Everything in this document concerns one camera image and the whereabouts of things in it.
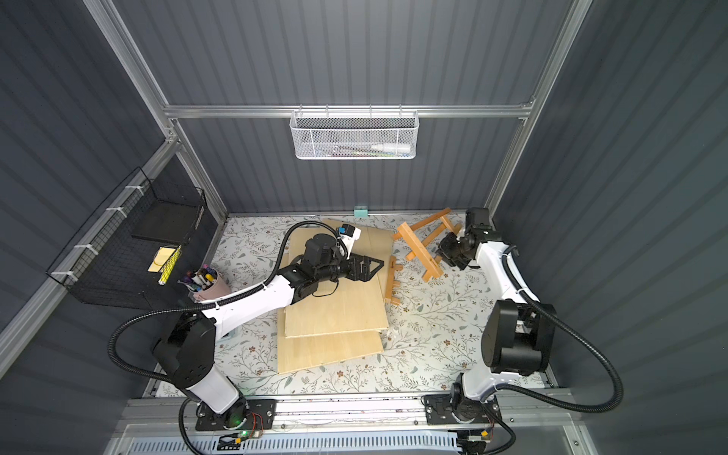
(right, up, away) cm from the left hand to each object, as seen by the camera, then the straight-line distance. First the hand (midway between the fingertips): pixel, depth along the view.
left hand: (378, 265), depth 79 cm
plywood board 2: (-22, -25, 0) cm, 33 cm away
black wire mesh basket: (-64, +5, -3) cm, 64 cm away
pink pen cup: (-50, -8, +9) cm, 52 cm away
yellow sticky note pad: (-58, +2, -5) cm, 58 cm away
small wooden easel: (+6, -2, +21) cm, 22 cm away
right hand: (+20, +4, +9) cm, 22 cm away
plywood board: (-7, -13, +7) cm, 17 cm away
